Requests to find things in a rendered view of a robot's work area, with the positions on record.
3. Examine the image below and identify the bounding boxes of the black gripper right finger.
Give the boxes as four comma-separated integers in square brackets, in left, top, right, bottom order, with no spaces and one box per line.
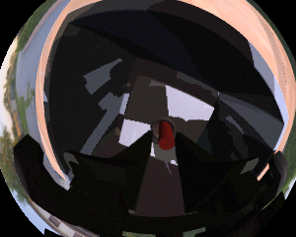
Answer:
[175,133,259,213]

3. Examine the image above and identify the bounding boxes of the dark red peg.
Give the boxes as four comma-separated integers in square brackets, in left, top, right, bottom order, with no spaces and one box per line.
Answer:
[159,121,176,150]

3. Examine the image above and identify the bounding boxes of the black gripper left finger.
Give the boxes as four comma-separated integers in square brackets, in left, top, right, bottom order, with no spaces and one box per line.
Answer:
[64,130,153,213]

